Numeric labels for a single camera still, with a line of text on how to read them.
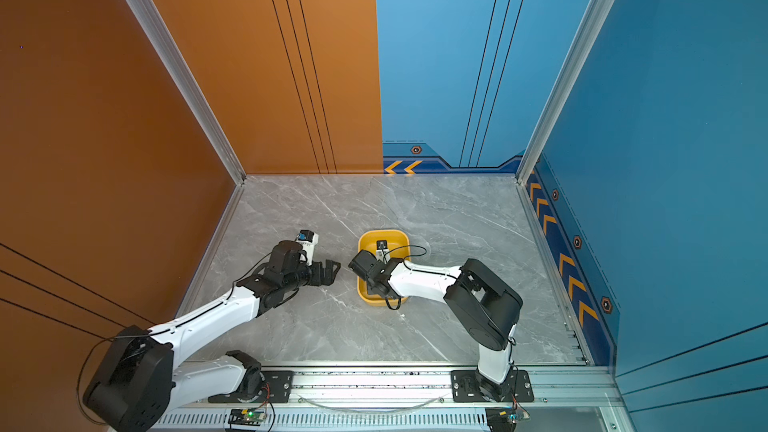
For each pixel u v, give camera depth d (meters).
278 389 0.74
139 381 0.41
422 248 0.79
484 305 0.49
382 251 0.81
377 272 0.70
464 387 0.72
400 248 0.82
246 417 0.71
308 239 0.77
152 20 0.78
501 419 0.70
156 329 0.45
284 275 0.66
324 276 0.77
